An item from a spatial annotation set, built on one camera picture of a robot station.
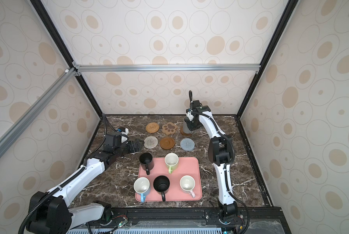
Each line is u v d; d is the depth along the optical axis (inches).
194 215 29.3
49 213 15.5
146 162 35.6
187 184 32.6
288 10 27.1
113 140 24.5
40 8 26.6
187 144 40.4
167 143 40.5
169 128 43.9
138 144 29.3
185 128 39.7
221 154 24.5
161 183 32.5
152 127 44.3
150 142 40.5
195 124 34.1
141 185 31.3
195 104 32.1
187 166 35.5
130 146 28.9
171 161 35.7
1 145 20.7
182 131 41.8
